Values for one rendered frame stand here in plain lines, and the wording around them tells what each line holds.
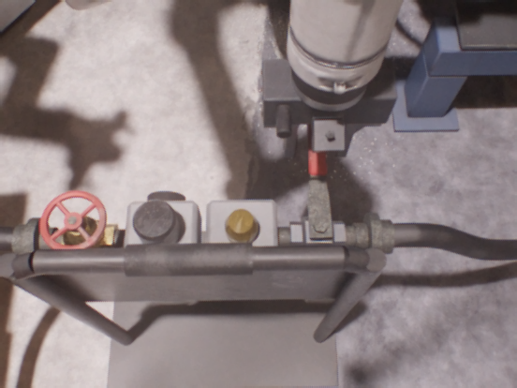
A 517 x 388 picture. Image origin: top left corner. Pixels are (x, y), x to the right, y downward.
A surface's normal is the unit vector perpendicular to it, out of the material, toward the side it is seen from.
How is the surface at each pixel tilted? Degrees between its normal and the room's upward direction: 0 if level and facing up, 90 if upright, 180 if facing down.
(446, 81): 90
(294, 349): 0
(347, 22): 90
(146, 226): 0
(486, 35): 0
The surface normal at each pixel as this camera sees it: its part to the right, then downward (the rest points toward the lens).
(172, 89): 0.00, -0.37
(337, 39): -0.21, 0.91
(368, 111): 0.01, 0.93
